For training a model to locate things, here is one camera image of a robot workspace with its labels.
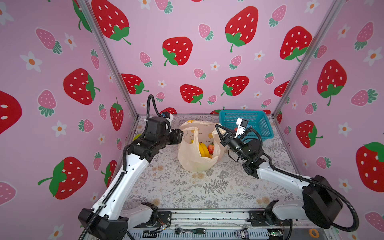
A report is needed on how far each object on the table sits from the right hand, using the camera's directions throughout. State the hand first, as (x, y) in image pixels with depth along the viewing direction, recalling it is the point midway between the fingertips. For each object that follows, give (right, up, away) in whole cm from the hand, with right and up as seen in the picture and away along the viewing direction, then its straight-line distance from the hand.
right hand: (215, 126), depth 68 cm
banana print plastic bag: (-9, -3, +2) cm, 10 cm away
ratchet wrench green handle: (-8, -50, +2) cm, 51 cm away
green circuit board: (+29, -52, +4) cm, 60 cm away
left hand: (-17, -3, +4) cm, 18 cm away
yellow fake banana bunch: (-4, -15, +26) cm, 30 cm away
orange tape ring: (+49, -51, +2) cm, 70 cm away
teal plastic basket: (+39, +6, +46) cm, 61 cm away
